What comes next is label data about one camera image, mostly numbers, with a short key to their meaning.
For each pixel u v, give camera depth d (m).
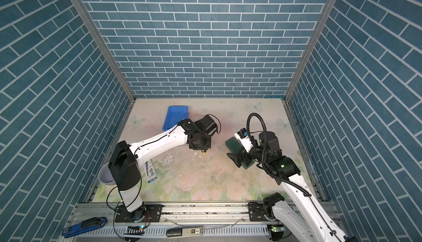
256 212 0.74
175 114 1.11
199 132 0.61
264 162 0.54
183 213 0.75
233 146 0.96
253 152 0.63
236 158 0.63
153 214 0.74
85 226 0.67
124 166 0.45
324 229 0.40
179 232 0.65
